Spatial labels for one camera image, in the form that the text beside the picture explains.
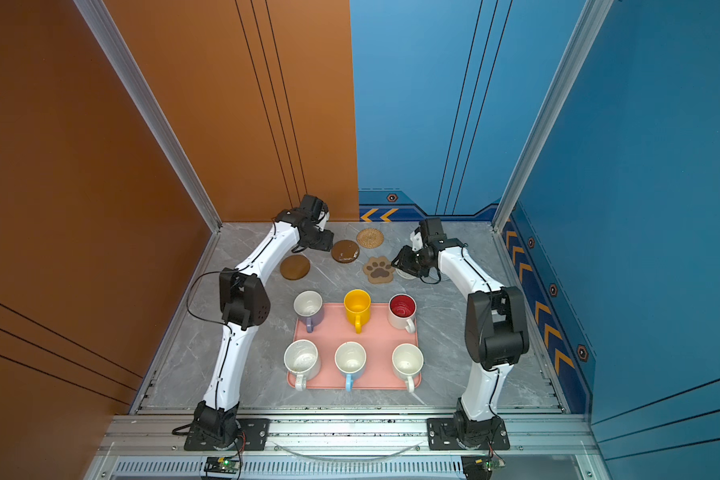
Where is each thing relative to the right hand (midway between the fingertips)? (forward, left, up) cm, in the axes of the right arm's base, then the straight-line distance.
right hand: (395, 265), depth 93 cm
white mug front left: (-26, +28, -10) cm, 39 cm away
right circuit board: (-50, -18, -14) cm, 55 cm away
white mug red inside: (-12, -2, -8) cm, 15 cm away
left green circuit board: (-50, +44, -13) cm, 68 cm away
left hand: (+13, +24, -2) cm, 27 cm away
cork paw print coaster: (+7, +5, -12) cm, 14 cm away
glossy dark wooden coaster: (+14, +17, -9) cm, 24 cm away
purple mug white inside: (-10, +28, -9) cm, 31 cm away
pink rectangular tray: (-32, +30, -11) cm, 45 cm away
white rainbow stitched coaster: (-4, -2, 0) cm, 5 cm away
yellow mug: (-8, +12, -10) cm, 18 cm away
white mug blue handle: (-26, +14, -11) cm, 31 cm away
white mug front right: (-27, -2, -12) cm, 29 cm away
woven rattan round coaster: (+22, +8, -11) cm, 26 cm away
